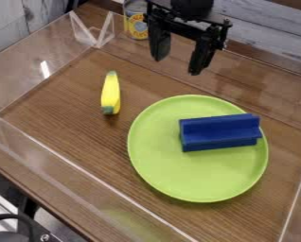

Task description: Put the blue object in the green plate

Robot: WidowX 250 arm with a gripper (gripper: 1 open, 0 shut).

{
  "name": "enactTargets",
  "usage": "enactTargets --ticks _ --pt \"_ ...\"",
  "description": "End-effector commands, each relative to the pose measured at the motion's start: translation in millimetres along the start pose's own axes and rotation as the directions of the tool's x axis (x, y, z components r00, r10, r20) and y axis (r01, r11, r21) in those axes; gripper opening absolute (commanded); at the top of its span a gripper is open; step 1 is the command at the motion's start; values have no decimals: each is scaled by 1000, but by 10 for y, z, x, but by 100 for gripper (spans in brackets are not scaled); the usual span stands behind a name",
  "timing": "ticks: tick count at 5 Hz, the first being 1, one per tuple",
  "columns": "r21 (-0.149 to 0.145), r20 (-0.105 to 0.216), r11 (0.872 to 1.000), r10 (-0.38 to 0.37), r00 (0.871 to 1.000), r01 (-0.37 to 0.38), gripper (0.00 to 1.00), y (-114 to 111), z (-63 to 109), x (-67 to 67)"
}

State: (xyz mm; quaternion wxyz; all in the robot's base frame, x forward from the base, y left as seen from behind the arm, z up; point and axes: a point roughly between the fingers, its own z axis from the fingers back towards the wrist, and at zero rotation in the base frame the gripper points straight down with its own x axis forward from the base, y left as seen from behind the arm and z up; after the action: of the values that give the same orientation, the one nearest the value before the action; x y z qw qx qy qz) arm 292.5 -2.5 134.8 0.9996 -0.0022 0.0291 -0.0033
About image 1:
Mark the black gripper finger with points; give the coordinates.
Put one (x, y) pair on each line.
(159, 40)
(202, 55)

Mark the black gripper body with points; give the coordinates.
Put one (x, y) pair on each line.
(191, 11)

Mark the green round plate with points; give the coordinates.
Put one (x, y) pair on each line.
(198, 176)

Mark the clear acrylic corner bracket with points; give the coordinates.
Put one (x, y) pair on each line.
(92, 36)

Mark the black metal clamp base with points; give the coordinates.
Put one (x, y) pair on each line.
(27, 230)

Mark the yellow labelled tin can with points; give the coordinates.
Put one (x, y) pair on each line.
(135, 26)

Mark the yellow toy banana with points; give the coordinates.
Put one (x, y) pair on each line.
(111, 100)

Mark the blue foam block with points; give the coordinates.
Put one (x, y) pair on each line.
(215, 132)

